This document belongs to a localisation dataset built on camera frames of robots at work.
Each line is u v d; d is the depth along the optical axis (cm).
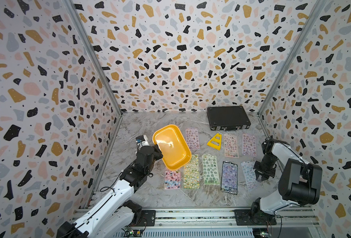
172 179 88
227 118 120
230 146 103
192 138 106
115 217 56
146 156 57
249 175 88
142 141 67
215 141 104
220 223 74
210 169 92
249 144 103
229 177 88
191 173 90
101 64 92
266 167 73
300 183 46
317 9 72
